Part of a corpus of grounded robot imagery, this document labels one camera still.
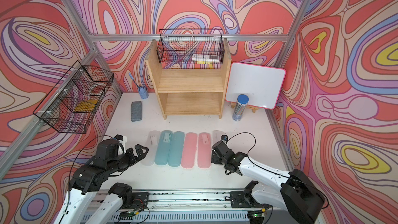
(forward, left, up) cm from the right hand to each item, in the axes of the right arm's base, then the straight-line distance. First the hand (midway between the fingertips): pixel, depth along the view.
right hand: (219, 159), depth 86 cm
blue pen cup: (+49, +51, +9) cm, 72 cm away
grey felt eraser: (+35, +55, +3) cm, 65 cm away
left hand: (-3, +37, +17) cm, 41 cm away
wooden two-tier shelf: (+28, +16, +27) cm, 42 cm away
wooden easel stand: (+33, -26, +4) cm, 42 cm away
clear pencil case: (+13, +1, +2) cm, 13 cm away
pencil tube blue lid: (+26, -14, +15) cm, 33 cm away
